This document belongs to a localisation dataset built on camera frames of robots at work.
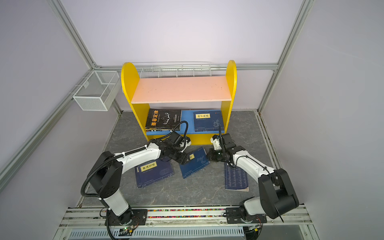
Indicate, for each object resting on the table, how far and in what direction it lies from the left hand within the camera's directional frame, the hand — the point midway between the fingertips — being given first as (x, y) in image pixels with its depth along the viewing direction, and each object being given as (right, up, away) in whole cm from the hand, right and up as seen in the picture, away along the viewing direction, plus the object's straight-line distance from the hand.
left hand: (185, 160), depth 87 cm
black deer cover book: (-14, +25, +5) cm, 29 cm away
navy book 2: (-20, -7, 0) cm, 21 cm away
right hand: (+13, +2, 0) cm, 13 cm away
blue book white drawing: (+14, +23, +5) cm, 27 cm away
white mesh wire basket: (-60, +43, +14) cm, 75 cm away
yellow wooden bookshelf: (+6, +35, +38) cm, 52 cm away
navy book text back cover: (+29, -11, -2) cm, 31 cm away
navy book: (+6, -1, +2) cm, 7 cm away
